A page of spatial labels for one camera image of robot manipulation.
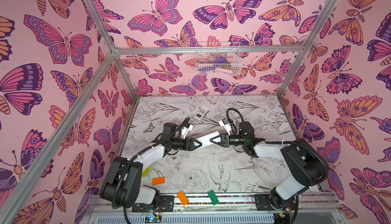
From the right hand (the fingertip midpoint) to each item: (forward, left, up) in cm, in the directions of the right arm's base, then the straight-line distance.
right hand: (211, 139), depth 80 cm
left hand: (-1, +6, -3) cm, 7 cm away
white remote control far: (+30, +6, -13) cm, 33 cm away
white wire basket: (+48, -5, +19) cm, 52 cm away
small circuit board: (-33, +30, -17) cm, 48 cm away
